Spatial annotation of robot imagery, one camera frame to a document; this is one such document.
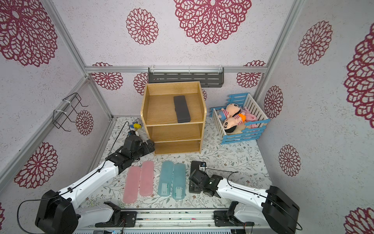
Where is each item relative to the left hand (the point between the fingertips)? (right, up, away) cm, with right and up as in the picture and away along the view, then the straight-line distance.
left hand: (149, 146), depth 85 cm
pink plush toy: (+67, +19, +18) cm, 72 cm away
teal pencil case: (+9, -20, +2) cm, 22 cm away
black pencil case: (+25, -21, -10) cm, 34 cm away
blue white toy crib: (+67, +8, +16) cm, 69 cm away
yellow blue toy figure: (-18, +13, +28) cm, 36 cm away
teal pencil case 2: (+17, -22, +3) cm, 28 cm away
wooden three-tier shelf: (+15, +18, -6) cm, 24 cm away
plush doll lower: (+52, +13, +15) cm, 56 cm away
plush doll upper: (+55, +24, +22) cm, 64 cm away
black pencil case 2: (+20, +20, -7) cm, 28 cm away
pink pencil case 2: (-2, -20, +4) cm, 21 cm away
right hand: (+30, -22, 0) cm, 37 cm away
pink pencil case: (-10, -23, +1) cm, 25 cm away
